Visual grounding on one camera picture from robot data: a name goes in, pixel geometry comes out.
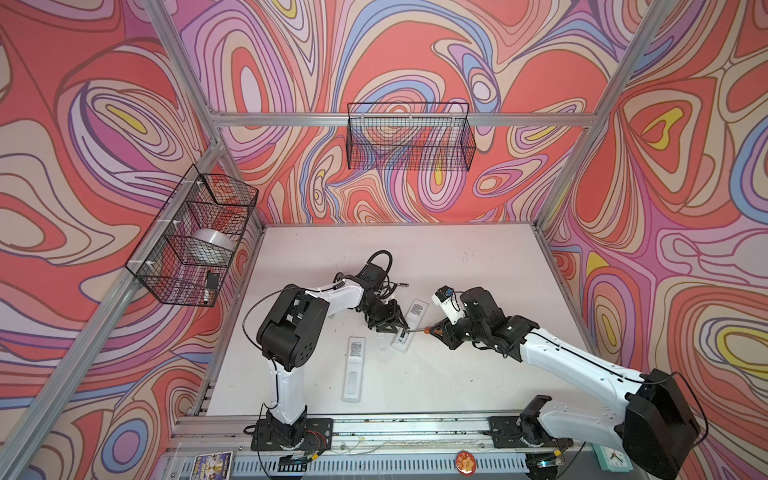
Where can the aluminium frame corner post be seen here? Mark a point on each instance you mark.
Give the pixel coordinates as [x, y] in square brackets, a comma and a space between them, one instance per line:
[637, 48]

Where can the red round sticker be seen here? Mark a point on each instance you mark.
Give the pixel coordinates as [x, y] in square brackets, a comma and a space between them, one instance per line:
[465, 463]

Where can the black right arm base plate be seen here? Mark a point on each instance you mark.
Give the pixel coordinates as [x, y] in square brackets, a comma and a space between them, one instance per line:
[522, 432]

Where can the colourful card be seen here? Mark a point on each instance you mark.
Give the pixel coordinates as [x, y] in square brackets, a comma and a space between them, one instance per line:
[212, 466]

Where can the black wire basket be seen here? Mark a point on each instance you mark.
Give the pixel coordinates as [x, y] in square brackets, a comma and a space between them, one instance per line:
[409, 136]
[201, 227]

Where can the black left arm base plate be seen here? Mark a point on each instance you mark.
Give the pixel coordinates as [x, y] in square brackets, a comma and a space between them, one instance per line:
[313, 434]

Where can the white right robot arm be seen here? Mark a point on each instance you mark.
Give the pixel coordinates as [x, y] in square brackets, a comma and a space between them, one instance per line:
[645, 416]

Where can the aluminium front rail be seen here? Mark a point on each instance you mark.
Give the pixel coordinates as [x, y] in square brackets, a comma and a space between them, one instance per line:
[354, 434]

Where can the black wire basket left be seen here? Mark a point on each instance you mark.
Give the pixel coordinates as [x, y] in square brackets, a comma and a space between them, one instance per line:
[201, 227]

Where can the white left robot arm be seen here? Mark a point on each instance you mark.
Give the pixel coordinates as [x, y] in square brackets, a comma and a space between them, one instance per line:
[291, 330]

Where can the white tape roll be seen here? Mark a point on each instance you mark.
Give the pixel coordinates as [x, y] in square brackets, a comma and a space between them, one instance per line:
[211, 247]

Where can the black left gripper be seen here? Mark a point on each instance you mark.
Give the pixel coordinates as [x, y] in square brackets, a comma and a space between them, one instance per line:
[392, 319]

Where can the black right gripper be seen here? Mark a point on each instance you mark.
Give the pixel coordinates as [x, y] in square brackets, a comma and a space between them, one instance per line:
[448, 336]

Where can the black wire basket back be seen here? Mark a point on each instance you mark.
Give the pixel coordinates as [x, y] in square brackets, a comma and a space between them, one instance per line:
[409, 136]

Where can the orange black screwdriver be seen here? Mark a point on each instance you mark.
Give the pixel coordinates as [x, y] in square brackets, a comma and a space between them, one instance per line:
[427, 331]

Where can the white remote control with batteries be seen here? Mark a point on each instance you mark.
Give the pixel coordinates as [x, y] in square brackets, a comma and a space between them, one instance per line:
[413, 318]

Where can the teal small clock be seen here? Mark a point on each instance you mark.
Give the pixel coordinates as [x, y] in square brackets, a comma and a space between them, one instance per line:
[612, 460]

